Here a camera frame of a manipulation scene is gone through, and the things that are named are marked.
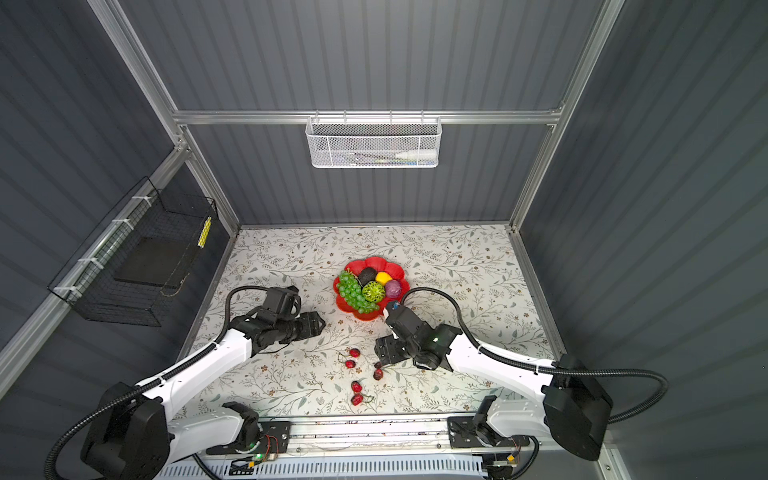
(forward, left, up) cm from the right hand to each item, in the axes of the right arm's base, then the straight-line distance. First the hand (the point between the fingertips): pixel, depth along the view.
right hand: (389, 348), depth 81 cm
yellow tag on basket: (+26, +52, +20) cm, 61 cm away
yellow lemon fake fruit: (+26, +2, -3) cm, 26 cm away
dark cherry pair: (-4, +3, -6) cm, 8 cm away
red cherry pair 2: (-11, +9, -6) cm, 15 cm away
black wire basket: (+3, +62, +29) cm, 69 cm away
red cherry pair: (+1, +10, -6) cm, 12 cm away
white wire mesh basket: (+84, +7, +13) cm, 85 cm away
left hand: (+7, +21, 0) cm, 22 cm away
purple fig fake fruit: (+21, -1, -3) cm, 21 cm away
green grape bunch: (+20, +12, -1) cm, 23 cm away
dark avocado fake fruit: (+27, +8, -3) cm, 28 cm away
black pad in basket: (+13, +57, +24) cm, 63 cm away
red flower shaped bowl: (+32, +4, -5) cm, 33 cm away
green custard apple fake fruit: (+19, +5, -1) cm, 20 cm away
